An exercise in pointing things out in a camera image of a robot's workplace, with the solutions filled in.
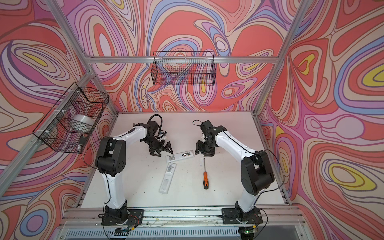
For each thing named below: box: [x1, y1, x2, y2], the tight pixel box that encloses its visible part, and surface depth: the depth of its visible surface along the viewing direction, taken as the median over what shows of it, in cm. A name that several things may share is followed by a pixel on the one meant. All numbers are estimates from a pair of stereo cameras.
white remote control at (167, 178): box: [158, 162, 177, 195], surface depth 87 cm
